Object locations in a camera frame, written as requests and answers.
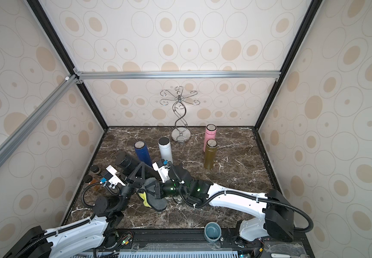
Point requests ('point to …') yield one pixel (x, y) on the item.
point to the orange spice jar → (88, 179)
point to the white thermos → (165, 149)
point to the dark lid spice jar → (95, 169)
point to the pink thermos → (210, 133)
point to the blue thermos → (142, 153)
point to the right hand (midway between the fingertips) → (150, 185)
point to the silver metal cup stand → (181, 133)
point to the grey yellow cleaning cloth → (147, 195)
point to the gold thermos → (210, 153)
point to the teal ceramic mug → (212, 232)
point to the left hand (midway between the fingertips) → (144, 163)
